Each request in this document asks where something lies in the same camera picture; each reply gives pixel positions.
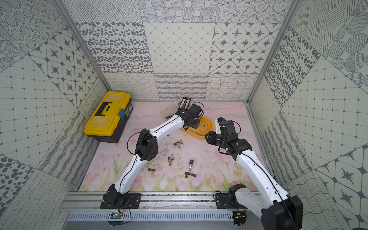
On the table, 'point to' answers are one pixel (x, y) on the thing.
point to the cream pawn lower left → (156, 165)
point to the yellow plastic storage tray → (204, 127)
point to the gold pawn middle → (169, 160)
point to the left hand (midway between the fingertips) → (196, 120)
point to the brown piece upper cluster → (175, 143)
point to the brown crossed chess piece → (186, 176)
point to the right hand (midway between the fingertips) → (208, 138)
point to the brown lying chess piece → (191, 174)
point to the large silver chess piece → (189, 169)
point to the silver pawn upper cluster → (178, 145)
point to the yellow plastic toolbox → (109, 112)
